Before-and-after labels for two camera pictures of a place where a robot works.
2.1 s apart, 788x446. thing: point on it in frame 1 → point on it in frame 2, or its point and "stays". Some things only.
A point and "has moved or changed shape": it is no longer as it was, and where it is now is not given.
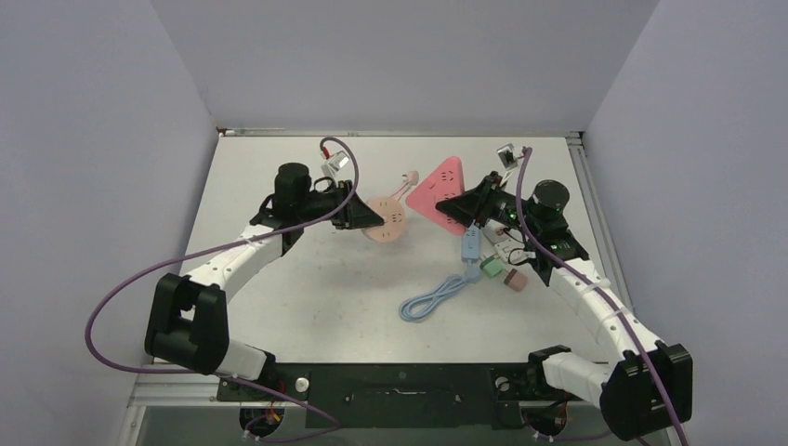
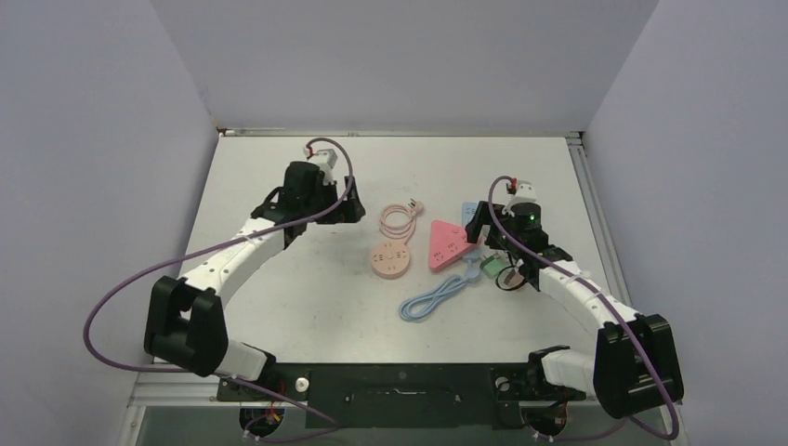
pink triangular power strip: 444,183 → 448,242
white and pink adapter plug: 516,280 stays
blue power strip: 470,245 has moved or changed shape
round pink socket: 395,220 → 390,259
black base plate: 396,395 stays
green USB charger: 492,268 stays
